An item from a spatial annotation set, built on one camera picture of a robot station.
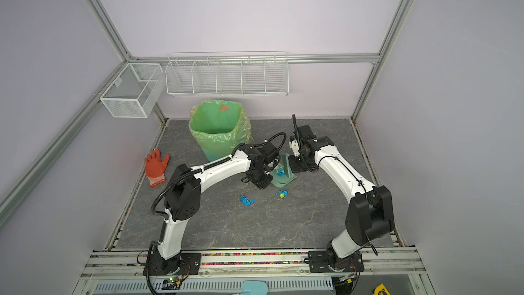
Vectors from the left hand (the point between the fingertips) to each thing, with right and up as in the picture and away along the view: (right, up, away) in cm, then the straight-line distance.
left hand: (263, 186), depth 86 cm
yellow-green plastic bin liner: (-24, +27, +19) cm, 41 cm away
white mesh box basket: (-64, +44, +12) cm, 78 cm away
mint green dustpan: (+8, +1, +5) cm, 9 cm away
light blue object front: (-2, -29, -19) cm, 35 cm away
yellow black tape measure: (+40, -30, -19) cm, 53 cm away
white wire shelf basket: (-18, +52, +13) cm, 57 cm away
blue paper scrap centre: (+8, +5, +10) cm, 14 cm away
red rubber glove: (-55, +6, +15) cm, 58 cm away
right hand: (+14, +8, -1) cm, 16 cm away
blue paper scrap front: (-8, -7, +3) cm, 11 cm away
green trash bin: (-23, +27, +19) cm, 40 cm away
